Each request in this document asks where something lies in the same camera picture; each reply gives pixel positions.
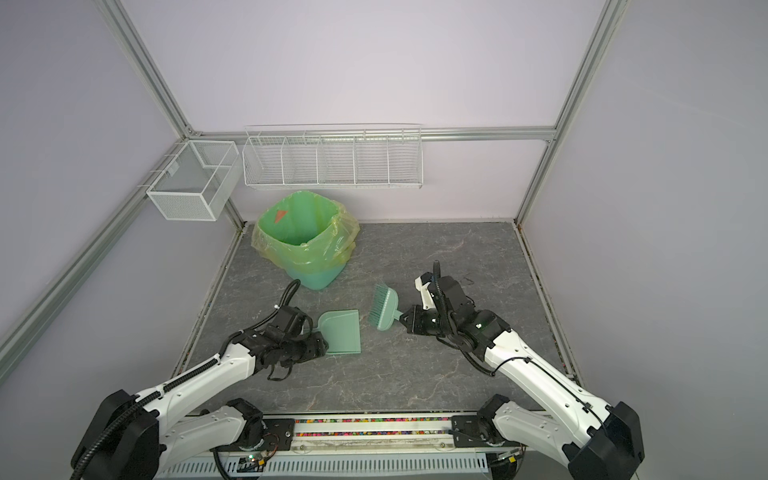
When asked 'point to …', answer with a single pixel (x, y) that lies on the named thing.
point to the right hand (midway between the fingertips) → (400, 320)
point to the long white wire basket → (334, 156)
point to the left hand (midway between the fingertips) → (318, 353)
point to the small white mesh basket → (199, 181)
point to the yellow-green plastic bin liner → (306, 230)
